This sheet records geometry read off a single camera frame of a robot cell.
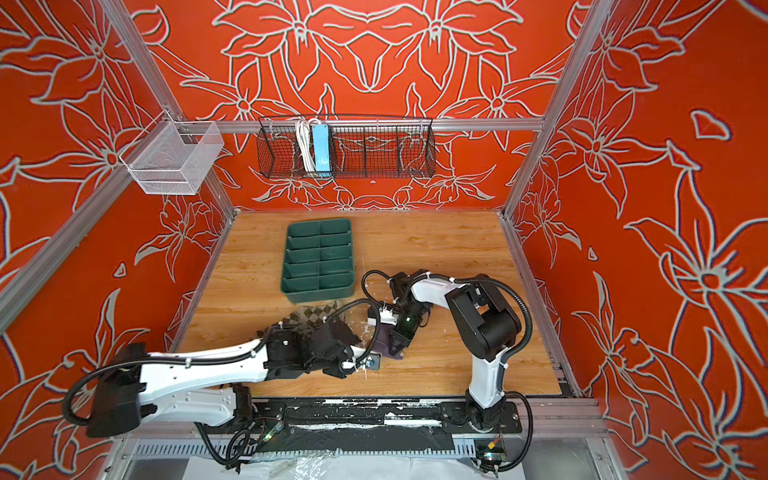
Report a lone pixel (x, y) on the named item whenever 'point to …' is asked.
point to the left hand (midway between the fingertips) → (361, 341)
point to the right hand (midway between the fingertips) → (391, 348)
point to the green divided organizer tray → (318, 260)
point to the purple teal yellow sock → (381, 343)
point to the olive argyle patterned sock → (313, 314)
